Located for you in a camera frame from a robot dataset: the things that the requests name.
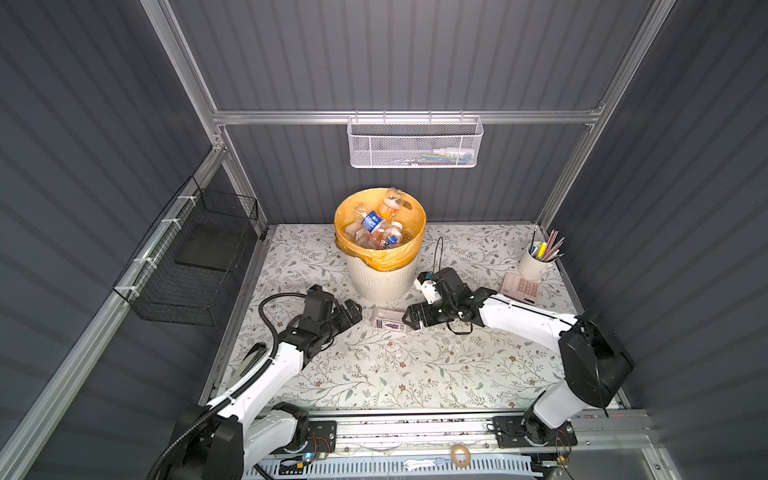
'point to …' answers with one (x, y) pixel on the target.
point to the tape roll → (467, 455)
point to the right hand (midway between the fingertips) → (417, 317)
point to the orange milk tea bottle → (393, 229)
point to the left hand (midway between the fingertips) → (352, 314)
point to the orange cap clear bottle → (392, 202)
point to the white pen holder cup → (531, 266)
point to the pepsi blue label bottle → (371, 221)
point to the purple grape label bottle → (388, 319)
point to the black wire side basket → (180, 274)
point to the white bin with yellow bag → (379, 270)
